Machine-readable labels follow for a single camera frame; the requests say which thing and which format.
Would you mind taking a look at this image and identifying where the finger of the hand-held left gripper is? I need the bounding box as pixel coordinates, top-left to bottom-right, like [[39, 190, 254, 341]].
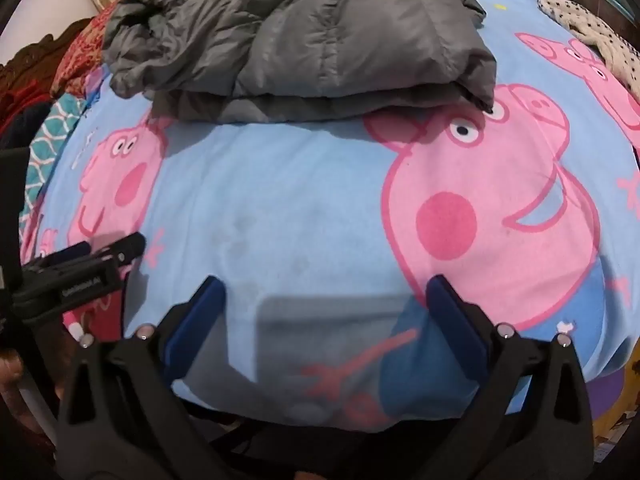
[[41, 241, 93, 267], [92, 232, 147, 266]]

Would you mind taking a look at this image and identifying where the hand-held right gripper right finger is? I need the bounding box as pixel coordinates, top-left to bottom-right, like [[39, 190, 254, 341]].
[[425, 274, 609, 480]]

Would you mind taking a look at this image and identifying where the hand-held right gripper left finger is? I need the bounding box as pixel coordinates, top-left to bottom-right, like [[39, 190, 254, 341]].
[[52, 275, 242, 480]]

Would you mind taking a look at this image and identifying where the grey puffer jacket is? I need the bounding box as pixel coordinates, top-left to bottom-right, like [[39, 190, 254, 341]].
[[101, 0, 498, 125]]

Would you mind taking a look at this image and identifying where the teal patterned cloth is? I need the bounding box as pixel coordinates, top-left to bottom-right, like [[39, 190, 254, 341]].
[[22, 94, 87, 201]]

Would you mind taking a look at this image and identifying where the blue pig printed blanket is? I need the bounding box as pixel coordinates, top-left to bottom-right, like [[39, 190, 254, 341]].
[[20, 0, 640, 433]]

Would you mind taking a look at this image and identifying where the red floral cloth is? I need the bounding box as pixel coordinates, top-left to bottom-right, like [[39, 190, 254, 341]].
[[50, 7, 123, 101]]

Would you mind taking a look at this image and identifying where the white black dotted cloth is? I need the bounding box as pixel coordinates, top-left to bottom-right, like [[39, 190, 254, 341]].
[[536, 0, 640, 86]]

